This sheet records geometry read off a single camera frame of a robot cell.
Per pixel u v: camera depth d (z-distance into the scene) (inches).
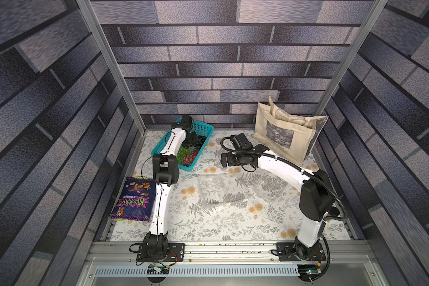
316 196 18.4
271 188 36.8
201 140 42.2
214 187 36.4
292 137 36.7
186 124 32.8
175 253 28.8
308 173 19.5
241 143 26.9
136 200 32.8
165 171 26.4
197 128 44.8
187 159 40.4
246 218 32.8
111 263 63.2
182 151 40.9
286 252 28.6
